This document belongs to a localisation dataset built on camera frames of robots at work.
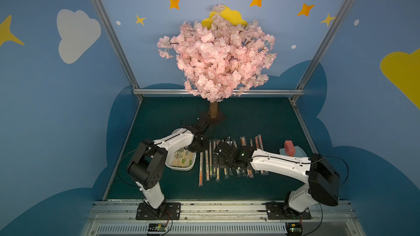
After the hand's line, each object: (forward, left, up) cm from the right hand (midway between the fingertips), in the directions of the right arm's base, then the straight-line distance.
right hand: (222, 159), depth 83 cm
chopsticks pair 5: (-6, +2, -8) cm, 11 cm away
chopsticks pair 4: (-6, -2, -8) cm, 10 cm away
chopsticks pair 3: (-4, -5, -8) cm, 11 cm away
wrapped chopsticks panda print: (+2, +23, -7) cm, 24 cm away
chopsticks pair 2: (+18, -21, -9) cm, 29 cm away
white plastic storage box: (0, +29, -8) cm, 30 cm away
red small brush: (+12, -39, -6) cm, 41 cm away
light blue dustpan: (+11, -46, -10) cm, 48 cm away
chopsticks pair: (+14, -22, -9) cm, 28 cm away
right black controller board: (-27, -34, -11) cm, 45 cm away
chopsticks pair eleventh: (-2, +8, -8) cm, 11 cm away
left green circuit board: (-30, +28, -9) cm, 42 cm away
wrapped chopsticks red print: (-4, +11, -7) cm, 13 cm away
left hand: (+8, +11, -4) cm, 14 cm away
